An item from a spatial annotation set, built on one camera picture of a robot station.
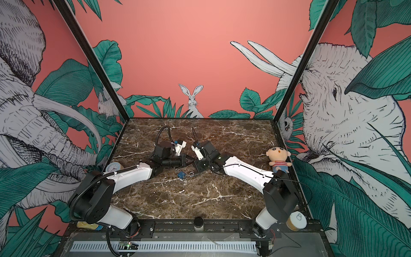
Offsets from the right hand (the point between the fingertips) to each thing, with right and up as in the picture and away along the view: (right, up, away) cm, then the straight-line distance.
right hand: (193, 163), depth 82 cm
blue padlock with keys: (-8, -9, +11) cm, 16 cm away
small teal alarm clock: (-47, -4, +9) cm, 48 cm away
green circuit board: (-28, -35, -11) cm, 46 cm away
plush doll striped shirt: (+50, +2, +11) cm, 51 cm away
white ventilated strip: (+16, -35, -11) cm, 41 cm away
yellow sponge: (-48, -27, -10) cm, 56 cm away
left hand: (+2, +2, +1) cm, 3 cm away
